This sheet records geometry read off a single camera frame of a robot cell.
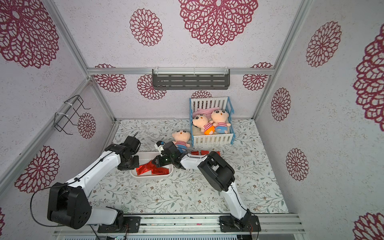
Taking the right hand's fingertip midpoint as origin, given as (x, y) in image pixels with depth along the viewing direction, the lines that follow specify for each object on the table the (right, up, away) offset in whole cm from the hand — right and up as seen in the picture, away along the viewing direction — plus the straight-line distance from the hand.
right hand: (156, 160), depth 92 cm
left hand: (-12, -2, -8) cm, 14 cm away
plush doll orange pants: (+29, +24, +11) cm, 39 cm away
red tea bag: (+24, +3, +8) cm, 26 cm away
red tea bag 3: (-7, -5, -6) cm, 10 cm away
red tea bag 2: (+30, +3, +8) cm, 32 cm away
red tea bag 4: (+3, -6, -3) cm, 7 cm away
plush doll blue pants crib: (+41, +27, +8) cm, 50 cm away
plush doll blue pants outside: (+15, +14, +9) cm, 22 cm away
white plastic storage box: (-6, +2, 0) cm, 6 cm away
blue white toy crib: (+26, +14, +7) cm, 30 cm away
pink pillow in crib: (+33, +33, +21) cm, 51 cm away
